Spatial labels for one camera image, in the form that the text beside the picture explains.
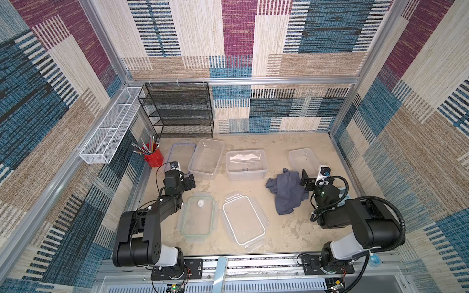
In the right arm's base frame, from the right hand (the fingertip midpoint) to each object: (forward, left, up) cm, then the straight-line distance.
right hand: (315, 172), depth 91 cm
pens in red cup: (+18, +85, +2) cm, 87 cm away
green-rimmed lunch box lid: (-18, +56, -8) cm, 60 cm away
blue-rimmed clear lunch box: (+15, +56, -8) cm, 59 cm away
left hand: (0, +66, -2) cm, 66 cm away
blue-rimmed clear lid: (+23, +72, -11) cm, 76 cm away
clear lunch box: (+11, +33, -9) cm, 36 cm away
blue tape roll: (-36, -17, -10) cm, 41 cm away
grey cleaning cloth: (-8, +13, -5) cm, 16 cm away
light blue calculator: (-21, -1, +16) cm, 27 cm away
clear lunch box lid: (-19, +35, -9) cm, 41 cm away
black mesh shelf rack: (+39, +72, +10) cm, 82 cm away
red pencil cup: (+13, +84, -4) cm, 85 cm away
